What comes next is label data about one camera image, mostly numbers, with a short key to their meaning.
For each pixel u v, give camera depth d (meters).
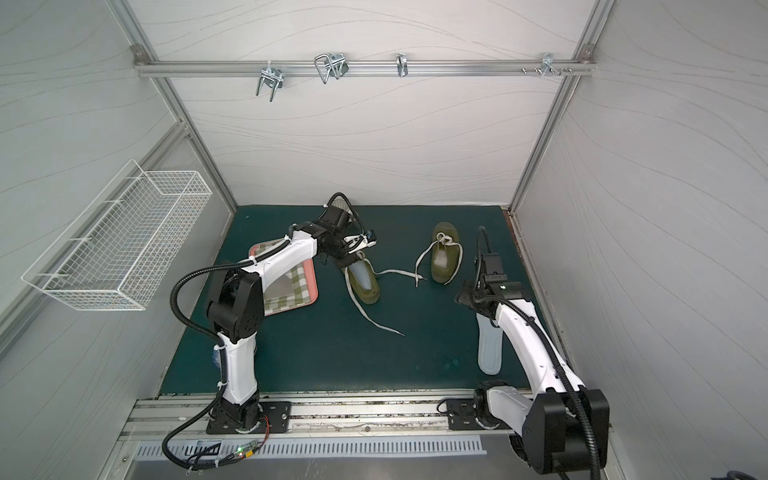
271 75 0.78
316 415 0.75
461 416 0.73
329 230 0.73
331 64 0.77
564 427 0.39
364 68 0.78
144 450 0.70
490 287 0.58
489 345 0.84
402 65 0.78
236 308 0.52
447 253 1.02
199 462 0.68
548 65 0.76
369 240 0.84
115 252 0.68
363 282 0.96
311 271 1.01
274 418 0.74
